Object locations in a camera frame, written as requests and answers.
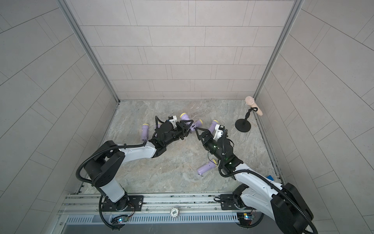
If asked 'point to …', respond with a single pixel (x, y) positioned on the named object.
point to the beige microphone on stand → (250, 101)
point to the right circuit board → (244, 218)
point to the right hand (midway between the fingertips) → (196, 133)
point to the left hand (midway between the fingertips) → (197, 123)
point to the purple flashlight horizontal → (159, 125)
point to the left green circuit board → (120, 219)
